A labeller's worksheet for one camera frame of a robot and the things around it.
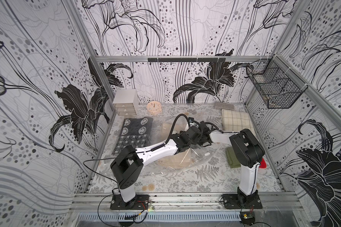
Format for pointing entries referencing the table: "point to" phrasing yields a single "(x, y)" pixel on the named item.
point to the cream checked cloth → (233, 120)
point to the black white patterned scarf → (135, 132)
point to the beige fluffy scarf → (182, 160)
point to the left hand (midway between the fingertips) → (191, 135)
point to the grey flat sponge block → (222, 105)
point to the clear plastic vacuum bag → (205, 157)
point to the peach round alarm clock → (154, 108)
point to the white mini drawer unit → (126, 101)
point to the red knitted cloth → (263, 164)
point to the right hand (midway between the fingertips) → (186, 145)
